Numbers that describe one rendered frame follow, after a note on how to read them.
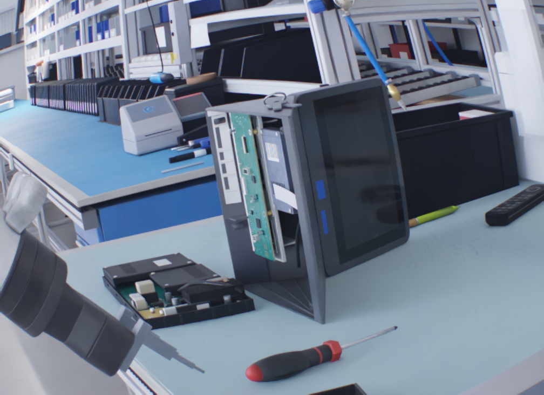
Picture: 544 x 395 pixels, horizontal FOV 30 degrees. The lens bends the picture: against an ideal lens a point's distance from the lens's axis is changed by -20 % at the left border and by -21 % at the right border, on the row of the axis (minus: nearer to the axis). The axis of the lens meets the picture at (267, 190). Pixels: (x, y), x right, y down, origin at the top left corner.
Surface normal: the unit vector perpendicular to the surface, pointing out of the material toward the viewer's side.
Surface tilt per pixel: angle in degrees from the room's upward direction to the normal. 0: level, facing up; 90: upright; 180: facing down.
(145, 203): 90
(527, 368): 9
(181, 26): 90
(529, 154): 90
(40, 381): 0
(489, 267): 0
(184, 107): 32
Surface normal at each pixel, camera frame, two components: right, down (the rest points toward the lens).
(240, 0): -0.93, 0.22
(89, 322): 0.09, -0.09
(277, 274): -0.18, 0.20
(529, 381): 0.04, -0.80
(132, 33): 0.34, 0.10
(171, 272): -0.17, -0.97
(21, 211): -0.26, 0.77
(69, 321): 0.51, 0.19
